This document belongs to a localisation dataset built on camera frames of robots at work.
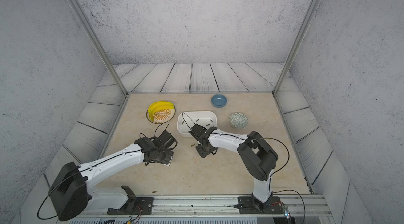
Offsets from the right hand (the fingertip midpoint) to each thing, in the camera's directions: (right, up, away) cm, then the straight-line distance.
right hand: (206, 150), depth 89 cm
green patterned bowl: (+21, +16, +14) cm, 30 cm away
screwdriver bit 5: (+1, +13, +12) cm, 18 cm away
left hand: (-20, -2, -7) cm, 21 cm away
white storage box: (-13, +16, +16) cm, 26 cm away
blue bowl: (+9, +29, +23) cm, 38 cm away
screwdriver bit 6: (-15, +14, +14) cm, 25 cm away
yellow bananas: (-34, +25, +18) cm, 46 cm away
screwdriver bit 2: (-25, -17, -12) cm, 32 cm away
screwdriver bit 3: (+3, +15, +15) cm, 22 cm away
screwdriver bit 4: (-6, +16, +15) cm, 23 cm away
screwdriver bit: (-8, +2, +4) cm, 9 cm away
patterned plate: (-30, +18, +18) cm, 40 cm away
